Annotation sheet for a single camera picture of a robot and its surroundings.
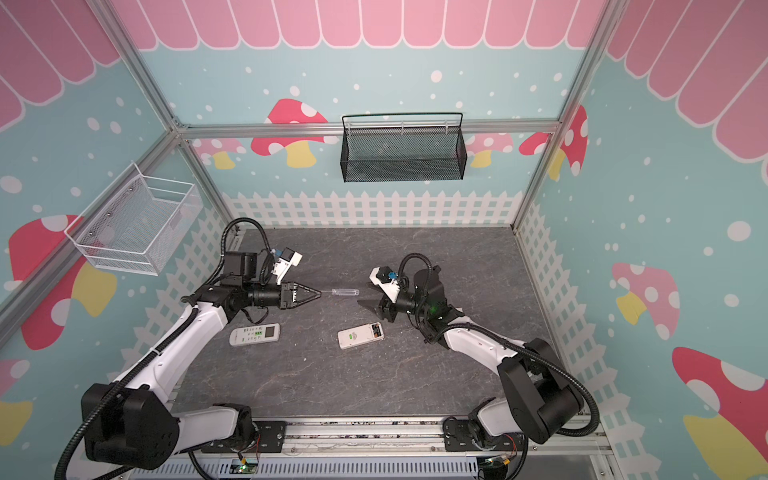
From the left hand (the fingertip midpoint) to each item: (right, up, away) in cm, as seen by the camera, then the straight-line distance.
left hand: (317, 300), depth 75 cm
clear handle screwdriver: (+6, +2, +3) cm, 7 cm away
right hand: (+12, +2, +3) cm, 12 cm away
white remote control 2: (-23, -12, +15) cm, 30 cm away
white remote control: (+9, -13, +15) cm, 22 cm away
